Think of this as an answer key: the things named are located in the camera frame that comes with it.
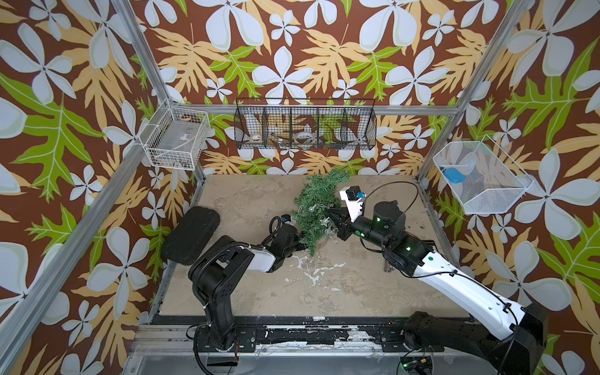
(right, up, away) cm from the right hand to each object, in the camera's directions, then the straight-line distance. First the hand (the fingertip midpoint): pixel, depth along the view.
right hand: (325, 210), depth 69 cm
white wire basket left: (-54, +26, +17) cm, 63 cm away
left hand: (-4, -11, +26) cm, 29 cm away
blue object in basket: (+51, +12, +18) cm, 55 cm away
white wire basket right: (+58, +10, +13) cm, 60 cm away
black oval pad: (-53, -12, +26) cm, 60 cm away
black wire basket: (-5, +35, +28) cm, 45 cm away
